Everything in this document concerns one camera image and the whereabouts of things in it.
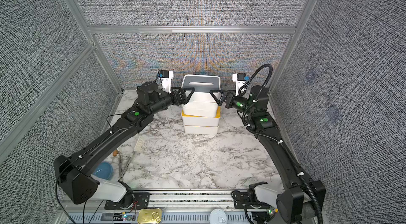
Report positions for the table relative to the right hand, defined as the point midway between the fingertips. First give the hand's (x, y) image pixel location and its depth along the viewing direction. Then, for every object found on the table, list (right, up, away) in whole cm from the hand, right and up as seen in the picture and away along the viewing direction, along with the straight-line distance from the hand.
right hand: (215, 88), depth 66 cm
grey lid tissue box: (-5, +3, +10) cm, 12 cm away
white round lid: (+1, -53, -1) cm, 53 cm away
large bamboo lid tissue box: (-12, -21, +26) cm, 36 cm away
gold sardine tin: (-28, -53, 0) cm, 60 cm away
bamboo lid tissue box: (-6, -3, +5) cm, 8 cm away
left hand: (-10, +1, +2) cm, 10 cm away
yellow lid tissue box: (-14, -15, +18) cm, 27 cm away
